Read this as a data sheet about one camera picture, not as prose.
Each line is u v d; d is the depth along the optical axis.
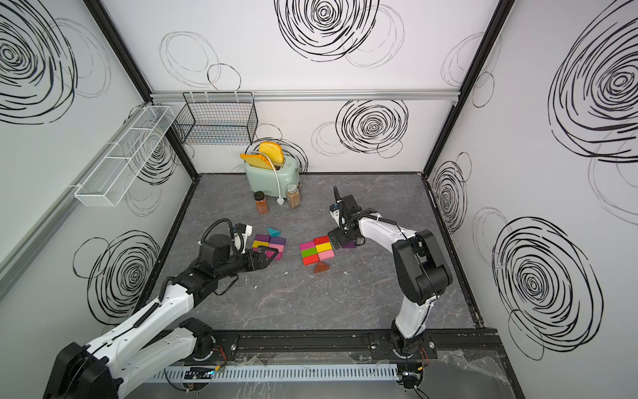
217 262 0.62
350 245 0.86
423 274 0.48
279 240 0.98
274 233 0.98
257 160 0.97
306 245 0.94
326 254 0.94
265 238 0.96
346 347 0.76
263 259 0.70
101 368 0.40
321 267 0.90
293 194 1.02
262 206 1.03
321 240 0.96
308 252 0.94
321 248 0.94
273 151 1.02
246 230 0.74
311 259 0.92
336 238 0.85
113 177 0.73
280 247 0.96
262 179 1.02
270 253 0.75
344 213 0.75
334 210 0.87
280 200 1.07
